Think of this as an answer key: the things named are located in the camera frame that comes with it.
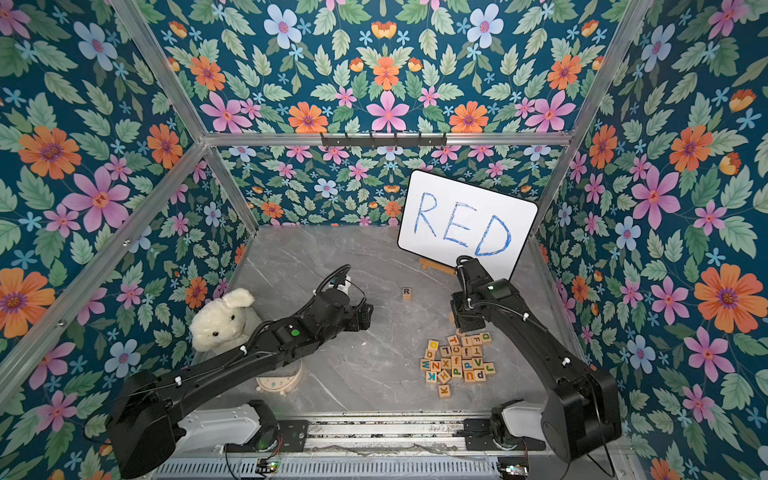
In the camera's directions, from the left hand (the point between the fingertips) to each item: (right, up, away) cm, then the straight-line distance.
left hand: (367, 307), depth 80 cm
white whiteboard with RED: (+24, +26, +16) cm, 39 cm away
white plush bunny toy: (-35, -3, -7) cm, 36 cm away
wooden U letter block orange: (+28, -19, +1) cm, 34 cm away
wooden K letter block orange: (+21, -22, -2) cm, 30 cm away
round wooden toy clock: (-23, -20, 0) cm, 30 cm away
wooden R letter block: (+11, +1, +18) cm, 21 cm away
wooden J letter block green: (+34, -17, +2) cm, 38 cm away
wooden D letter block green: (+35, -10, +8) cm, 37 cm away
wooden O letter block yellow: (+19, -12, +6) cm, 23 cm away
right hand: (+24, 0, +2) cm, 24 cm away
